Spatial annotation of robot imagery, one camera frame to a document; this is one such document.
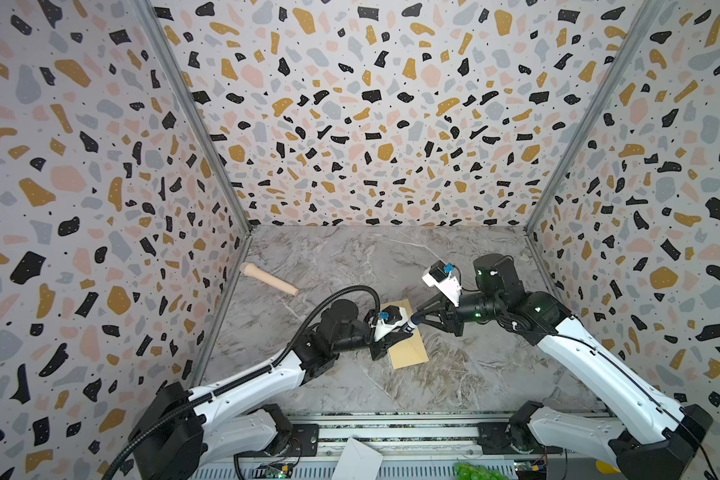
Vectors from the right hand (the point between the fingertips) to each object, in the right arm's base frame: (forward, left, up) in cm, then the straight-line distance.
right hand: (415, 312), depth 65 cm
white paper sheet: (-25, +12, -24) cm, 37 cm away
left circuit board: (-27, +34, -28) cm, 51 cm away
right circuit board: (-26, -28, -30) cm, 48 cm away
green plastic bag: (-27, -13, -24) cm, 38 cm away
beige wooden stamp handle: (+30, +53, -27) cm, 67 cm away
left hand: (0, +1, -6) cm, 6 cm away
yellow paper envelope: (+3, -2, -30) cm, 30 cm away
